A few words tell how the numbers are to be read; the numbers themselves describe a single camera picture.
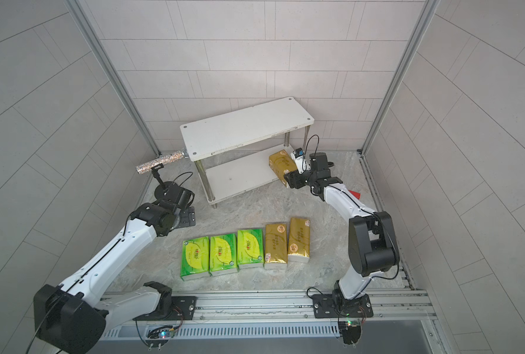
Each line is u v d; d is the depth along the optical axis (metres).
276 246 0.78
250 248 0.79
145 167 0.84
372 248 0.45
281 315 0.71
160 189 0.97
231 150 0.75
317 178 0.69
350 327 0.68
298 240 0.80
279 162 0.90
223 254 0.77
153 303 0.60
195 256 0.76
